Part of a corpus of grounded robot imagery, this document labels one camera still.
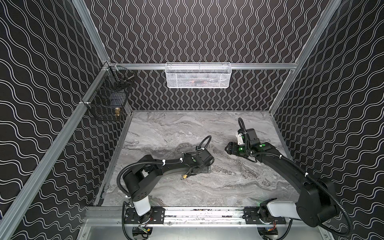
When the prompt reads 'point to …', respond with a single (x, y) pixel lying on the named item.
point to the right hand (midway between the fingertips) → (231, 149)
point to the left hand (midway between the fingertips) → (208, 169)
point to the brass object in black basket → (117, 110)
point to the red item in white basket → (198, 82)
